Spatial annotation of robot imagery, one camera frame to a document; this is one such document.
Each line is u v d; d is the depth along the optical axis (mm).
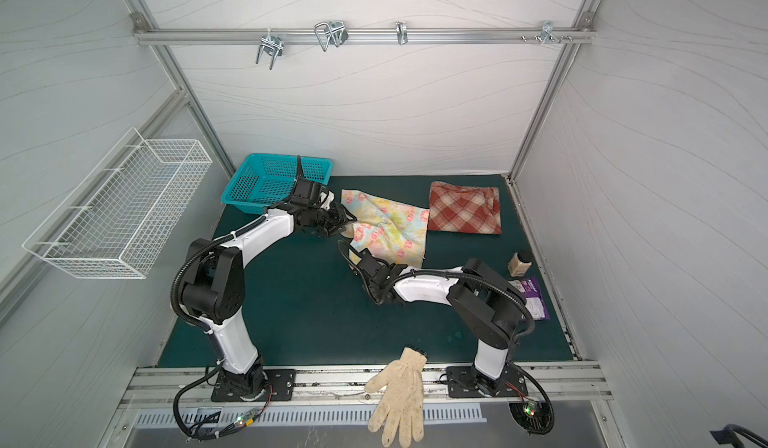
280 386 736
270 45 785
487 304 472
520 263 876
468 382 731
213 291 491
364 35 769
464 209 1074
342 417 702
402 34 780
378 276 695
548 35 767
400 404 709
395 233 984
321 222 802
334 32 764
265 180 1187
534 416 723
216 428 675
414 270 592
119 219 687
